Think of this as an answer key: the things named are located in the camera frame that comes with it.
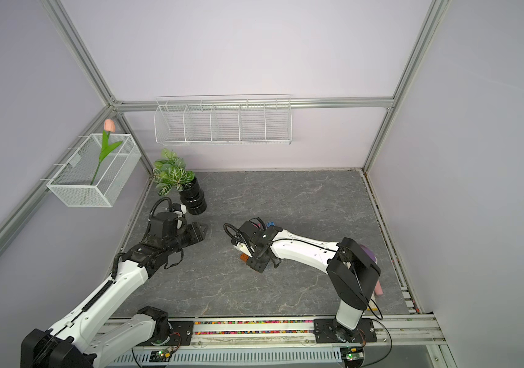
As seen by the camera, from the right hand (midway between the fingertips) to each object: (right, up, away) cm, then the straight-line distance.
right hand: (258, 257), depth 85 cm
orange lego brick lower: (-6, -1, +4) cm, 7 cm away
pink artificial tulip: (-54, +40, -5) cm, 67 cm away
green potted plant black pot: (-32, +32, -2) cm, 45 cm away
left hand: (-19, +11, -4) cm, 23 cm away
